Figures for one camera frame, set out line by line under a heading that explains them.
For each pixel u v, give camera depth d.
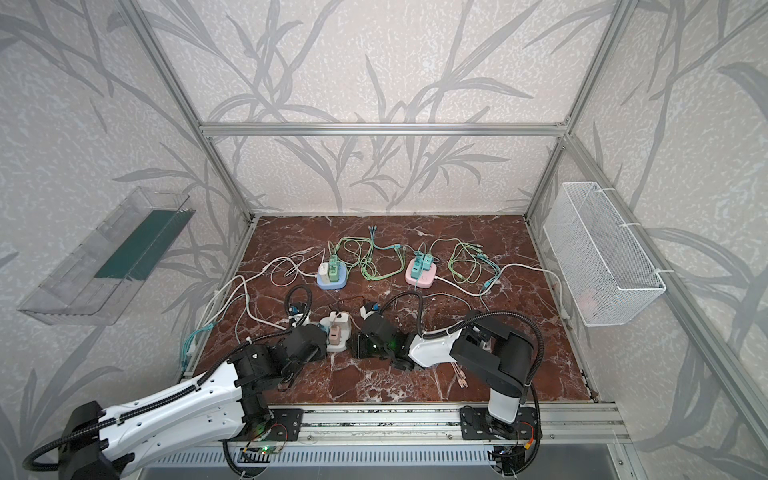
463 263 1.06
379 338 0.68
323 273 0.94
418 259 0.97
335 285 0.98
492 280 1.00
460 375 0.81
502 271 1.04
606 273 0.61
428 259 0.99
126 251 0.68
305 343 0.58
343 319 0.84
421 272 0.99
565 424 0.75
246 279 1.00
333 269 0.95
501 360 0.46
